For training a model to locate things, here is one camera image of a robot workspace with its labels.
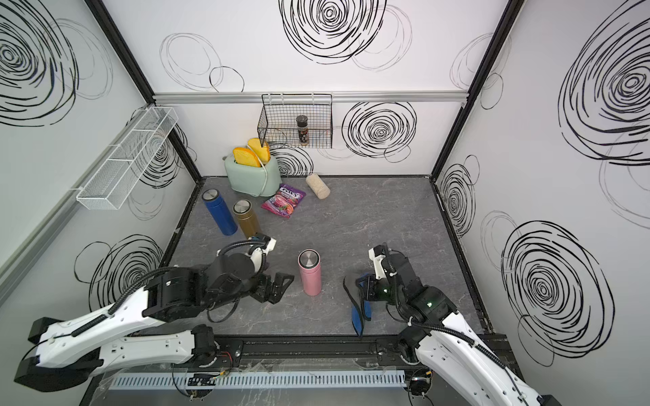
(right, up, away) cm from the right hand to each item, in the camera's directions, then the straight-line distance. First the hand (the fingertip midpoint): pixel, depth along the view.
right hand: (358, 283), depth 73 cm
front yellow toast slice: (-43, +42, +28) cm, 66 cm away
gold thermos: (-36, +20, +8) cm, 42 cm away
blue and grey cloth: (0, -11, +4) cm, 12 cm away
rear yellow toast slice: (-37, +45, +32) cm, 66 cm away
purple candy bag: (-28, +24, +34) cm, 50 cm away
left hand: (-20, +6, -10) cm, 23 cm away
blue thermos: (-48, +18, +21) cm, 55 cm away
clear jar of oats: (-14, +30, +39) cm, 51 cm away
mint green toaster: (-37, +32, +30) cm, 58 cm away
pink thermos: (-14, +7, -3) cm, 16 cm away
